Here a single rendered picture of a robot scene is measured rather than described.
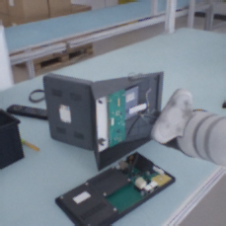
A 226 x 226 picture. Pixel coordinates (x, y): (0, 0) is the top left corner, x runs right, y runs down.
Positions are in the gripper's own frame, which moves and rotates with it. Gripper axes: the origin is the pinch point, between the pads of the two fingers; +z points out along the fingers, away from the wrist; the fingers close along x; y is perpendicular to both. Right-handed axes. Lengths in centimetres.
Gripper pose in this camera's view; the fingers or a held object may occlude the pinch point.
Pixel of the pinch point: (142, 115)
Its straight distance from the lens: 65.1
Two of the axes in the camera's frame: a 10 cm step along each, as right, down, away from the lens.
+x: 5.1, -8.6, 0.6
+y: 8.2, 5.0, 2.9
